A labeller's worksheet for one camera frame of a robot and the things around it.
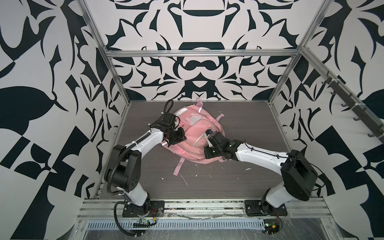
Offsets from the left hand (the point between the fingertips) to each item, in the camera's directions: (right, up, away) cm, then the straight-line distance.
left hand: (186, 134), depth 89 cm
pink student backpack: (+5, +8, +12) cm, 15 cm away
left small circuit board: (-20, -41, -16) cm, 48 cm away
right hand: (+10, -9, -4) cm, 14 cm away
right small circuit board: (+40, -41, -17) cm, 60 cm away
